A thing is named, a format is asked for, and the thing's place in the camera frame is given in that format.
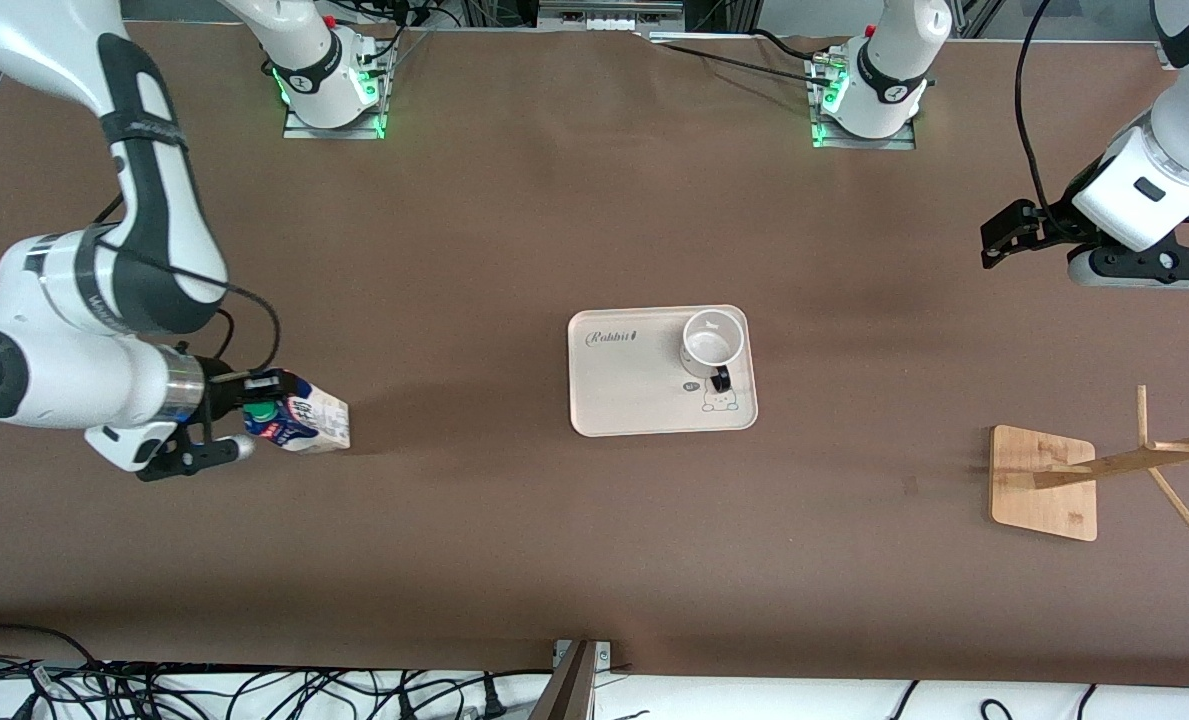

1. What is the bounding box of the cream rabbit print tray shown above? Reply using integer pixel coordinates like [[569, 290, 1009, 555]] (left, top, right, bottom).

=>
[[567, 304, 759, 439]]

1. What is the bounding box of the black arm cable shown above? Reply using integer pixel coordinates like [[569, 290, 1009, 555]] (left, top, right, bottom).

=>
[[94, 195, 284, 379], [1014, 0, 1085, 239]]

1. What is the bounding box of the blue white milk carton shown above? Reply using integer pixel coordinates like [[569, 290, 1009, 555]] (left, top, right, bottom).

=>
[[244, 368, 352, 454]]

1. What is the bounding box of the grey power strip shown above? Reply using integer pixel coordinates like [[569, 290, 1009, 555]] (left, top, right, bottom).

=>
[[537, 0, 687, 31]]

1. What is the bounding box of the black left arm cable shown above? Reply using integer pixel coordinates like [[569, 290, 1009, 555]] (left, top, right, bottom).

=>
[[1014, 0, 1085, 239]]

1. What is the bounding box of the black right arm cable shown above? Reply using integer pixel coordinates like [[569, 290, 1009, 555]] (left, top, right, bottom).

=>
[[94, 195, 284, 379]]

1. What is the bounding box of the short black table cable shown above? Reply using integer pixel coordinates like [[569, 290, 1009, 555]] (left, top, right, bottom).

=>
[[749, 28, 850, 65]]

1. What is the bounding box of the wooden cup rack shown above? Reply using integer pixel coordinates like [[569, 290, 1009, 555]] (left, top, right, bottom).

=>
[[989, 385, 1189, 543]]

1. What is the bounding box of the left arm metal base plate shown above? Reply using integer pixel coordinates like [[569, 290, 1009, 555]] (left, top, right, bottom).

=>
[[806, 45, 918, 151]]

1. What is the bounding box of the black looped floor cable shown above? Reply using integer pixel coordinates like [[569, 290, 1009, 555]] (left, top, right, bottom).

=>
[[0, 624, 107, 720]]

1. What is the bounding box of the white mug black handle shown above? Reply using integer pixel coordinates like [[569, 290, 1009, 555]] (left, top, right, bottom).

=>
[[679, 309, 747, 393]]

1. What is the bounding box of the metal bracket with dark bar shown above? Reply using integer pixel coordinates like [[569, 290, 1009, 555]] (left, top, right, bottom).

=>
[[526, 638, 615, 720]]

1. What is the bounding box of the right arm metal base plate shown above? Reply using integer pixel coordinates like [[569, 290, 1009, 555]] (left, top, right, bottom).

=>
[[282, 30, 397, 141]]

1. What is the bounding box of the long black table cable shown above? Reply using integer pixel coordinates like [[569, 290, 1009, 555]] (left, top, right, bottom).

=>
[[652, 42, 843, 87]]

